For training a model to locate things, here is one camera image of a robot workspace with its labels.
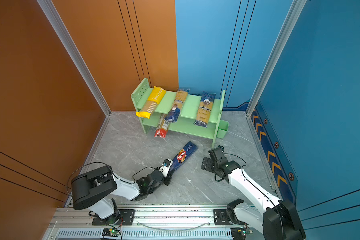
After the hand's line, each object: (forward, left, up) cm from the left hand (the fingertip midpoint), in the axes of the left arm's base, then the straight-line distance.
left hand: (173, 167), depth 87 cm
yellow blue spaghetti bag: (+17, 0, +27) cm, 32 cm away
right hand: (0, -20, +2) cm, 20 cm away
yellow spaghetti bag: (+34, +10, +26) cm, 44 cm away
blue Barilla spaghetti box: (+6, -6, +2) cm, 8 cm away
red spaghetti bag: (+21, +7, +12) cm, 26 cm away
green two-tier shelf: (+26, -8, +8) cm, 29 cm away
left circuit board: (-31, +28, -5) cm, 42 cm away
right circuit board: (-31, -33, -4) cm, 45 cm away
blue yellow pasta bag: (+20, -17, +27) cm, 37 cm away
